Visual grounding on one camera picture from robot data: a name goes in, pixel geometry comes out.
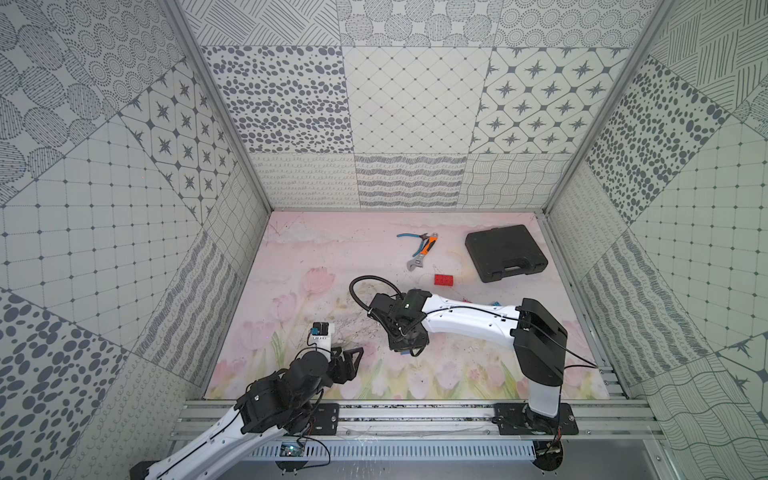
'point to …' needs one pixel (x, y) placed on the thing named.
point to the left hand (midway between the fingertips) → (359, 355)
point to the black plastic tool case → (505, 251)
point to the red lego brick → (444, 280)
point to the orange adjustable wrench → (418, 261)
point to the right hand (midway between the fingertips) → (405, 347)
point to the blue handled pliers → (424, 236)
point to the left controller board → (291, 456)
